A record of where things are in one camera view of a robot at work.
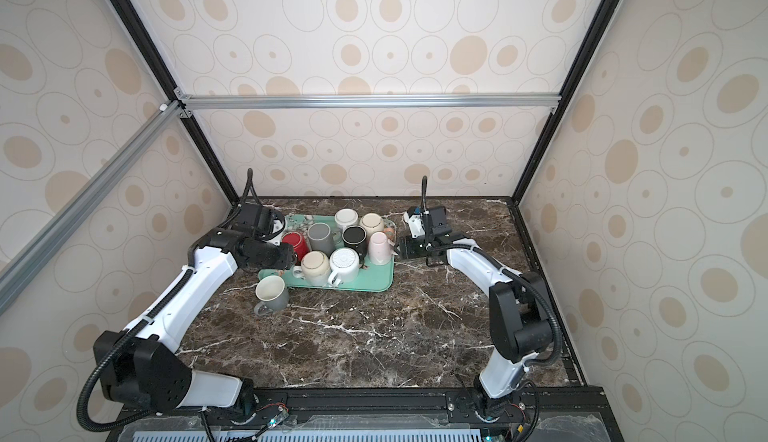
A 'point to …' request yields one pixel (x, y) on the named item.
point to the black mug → (355, 237)
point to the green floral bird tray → (372, 278)
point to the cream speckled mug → (314, 268)
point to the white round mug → (345, 263)
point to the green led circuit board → (277, 418)
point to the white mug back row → (345, 217)
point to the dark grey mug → (321, 238)
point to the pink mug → (379, 248)
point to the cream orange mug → (372, 222)
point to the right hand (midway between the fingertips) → (403, 245)
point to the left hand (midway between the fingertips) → (297, 254)
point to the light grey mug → (273, 295)
